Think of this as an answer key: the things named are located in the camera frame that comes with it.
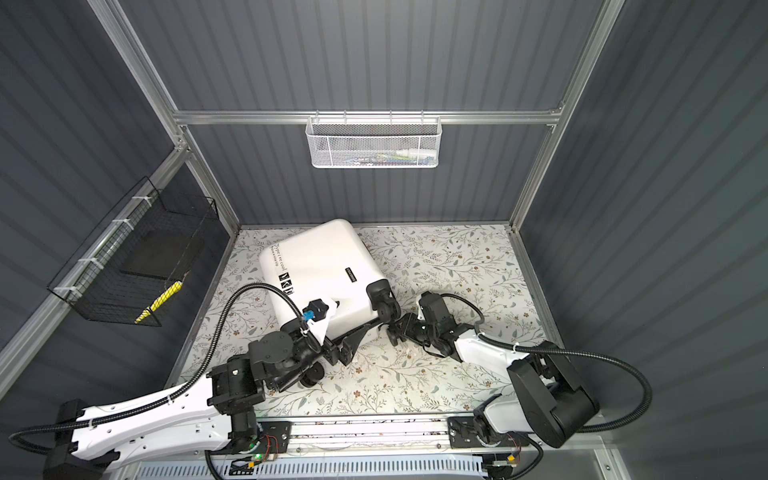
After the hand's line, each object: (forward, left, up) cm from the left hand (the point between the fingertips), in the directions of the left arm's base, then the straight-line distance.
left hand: (353, 316), depth 65 cm
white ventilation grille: (-24, +11, -29) cm, 39 cm away
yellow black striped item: (+8, +45, -1) cm, 46 cm away
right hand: (+7, -12, -22) cm, 26 cm away
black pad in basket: (+22, +50, -1) cm, 55 cm away
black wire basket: (+8, +55, +6) cm, 56 cm away
